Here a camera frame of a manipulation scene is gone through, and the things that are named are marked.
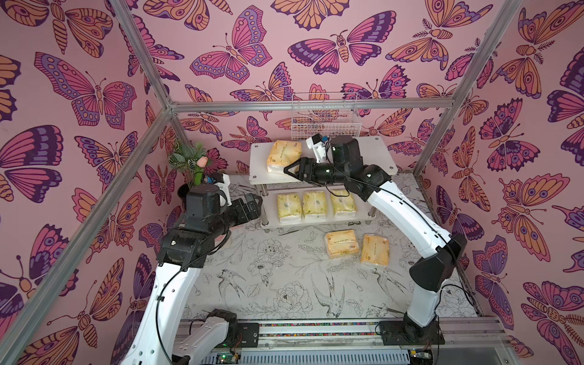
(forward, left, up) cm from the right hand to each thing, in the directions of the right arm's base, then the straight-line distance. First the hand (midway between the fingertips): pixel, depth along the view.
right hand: (283, 175), depth 67 cm
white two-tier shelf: (+17, -32, -6) cm, 36 cm away
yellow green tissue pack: (+9, 0, -28) cm, 29 cm away
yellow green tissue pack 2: (+12, -11, -30) cm, 34 cm away
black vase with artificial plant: (+16, +36, -8) cm, 41 cm away
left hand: (-7, +9, -4) cm, 12 cm away
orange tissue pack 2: (-7, -34, -34) cm, 49 cm away
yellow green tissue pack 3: (+10, -23, -28) cm, 37 cm away
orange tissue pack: (-3, -22, -36) cm, 42 cm away
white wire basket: (+44, -17, -11) cm, 48 cm away
